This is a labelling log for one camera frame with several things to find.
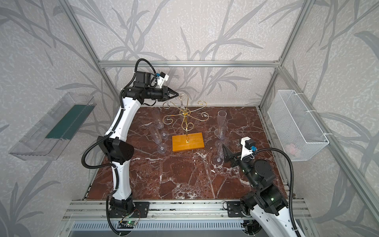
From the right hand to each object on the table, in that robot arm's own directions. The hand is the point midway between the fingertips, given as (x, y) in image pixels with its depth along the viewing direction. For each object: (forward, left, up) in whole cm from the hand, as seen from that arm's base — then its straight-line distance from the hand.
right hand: (231, 138), depth 67 cm
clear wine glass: (+21, +41, -9) cm, 47 cm away
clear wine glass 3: (+22, +1, -11) cm, 25 cm away
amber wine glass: (+16, 0, -29) cm, 33 cm away
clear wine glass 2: (+10, +40, -29) cm, 50 cm away
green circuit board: (-30, +49, -29) cm, 64 cm away
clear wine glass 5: (+2, +3, -29) cm, 29 cm away
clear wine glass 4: (+24, +24, +4) cm, 34 cm away
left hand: (+26, +26, +7) cm, 37 cm away
